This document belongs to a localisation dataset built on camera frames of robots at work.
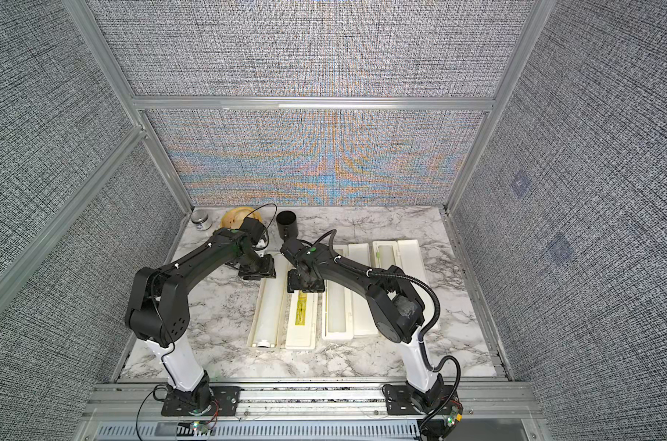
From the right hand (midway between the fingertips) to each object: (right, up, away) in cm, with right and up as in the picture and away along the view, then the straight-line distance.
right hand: (298, 281), depth 89 cm
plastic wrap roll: (-8, -9, -5) cm, 14 cm away
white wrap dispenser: (+38, +8, +10) cm, 40 cm away
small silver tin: (-41, +21, +20) cm, 50 cm away
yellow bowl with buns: (-30, +22, +24) cm, 44 cm away
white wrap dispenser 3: (-5, -12, -2) cm, 13 cm away
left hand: (-9, +1, +2) cm, 9 cm away
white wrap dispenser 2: (+15, -8, -6) cm, 18 cm away
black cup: (-6, +19, +14) cm, 25 cm away
